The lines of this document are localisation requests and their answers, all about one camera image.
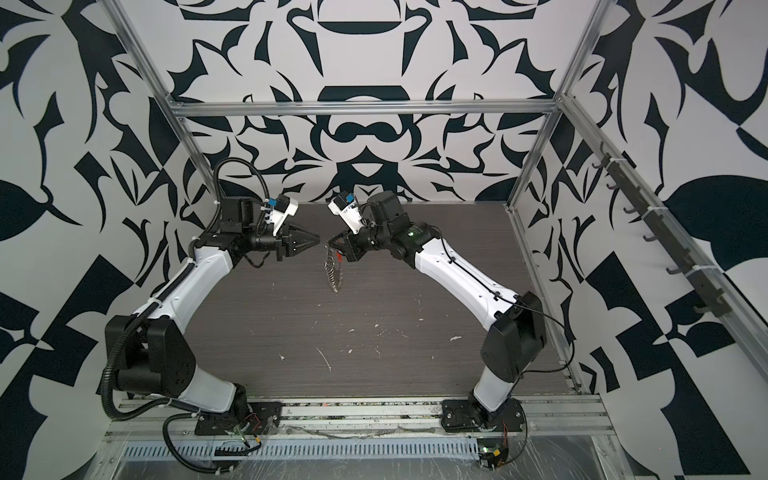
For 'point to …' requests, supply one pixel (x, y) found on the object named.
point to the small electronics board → (491, 452)
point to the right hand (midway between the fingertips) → (331, 241)
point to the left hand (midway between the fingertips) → (321, 235)
